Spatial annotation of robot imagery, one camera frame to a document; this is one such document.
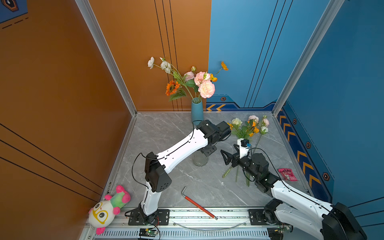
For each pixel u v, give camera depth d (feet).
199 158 3.04
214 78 2.71
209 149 2.20
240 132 3.47
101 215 2.24
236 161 2.28
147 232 2.33
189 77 2.97
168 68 3.01
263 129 3.45
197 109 3.33
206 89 2.12
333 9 2.30
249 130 3.46
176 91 2.58
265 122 3.55
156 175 1.47
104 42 2.72
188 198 2.59
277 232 2.32
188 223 2.39
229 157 2.28
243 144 2.16
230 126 3.57
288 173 2.85
